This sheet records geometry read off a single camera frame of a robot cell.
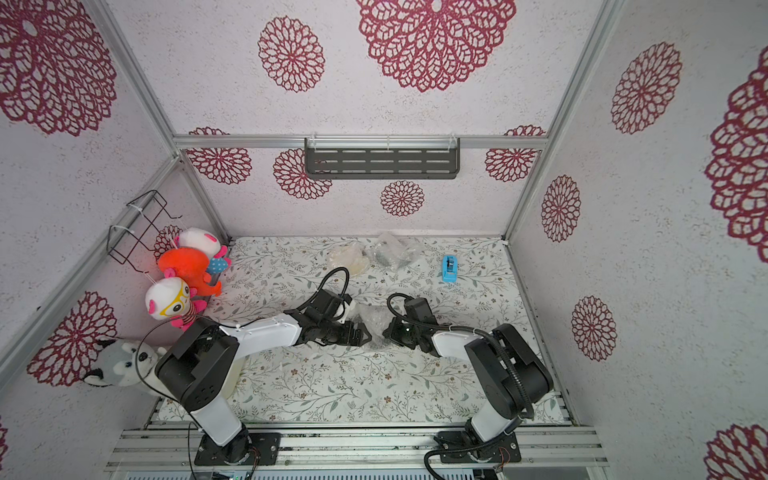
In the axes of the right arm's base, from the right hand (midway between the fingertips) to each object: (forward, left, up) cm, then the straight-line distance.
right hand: (380, 330), depth 91 cm
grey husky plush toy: (-18, +58, +17) cm, 63 cm away
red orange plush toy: (+12, +57, +16) cm, 60 cm away
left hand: (-3, +6, 0) cm, 6 cm away
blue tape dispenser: (+26, -24, -2) cm, 36 cm away
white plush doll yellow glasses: (-1, +55, +18) cm, 58 cm away
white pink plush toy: (+21, +55, +16) cm, 61 cm away
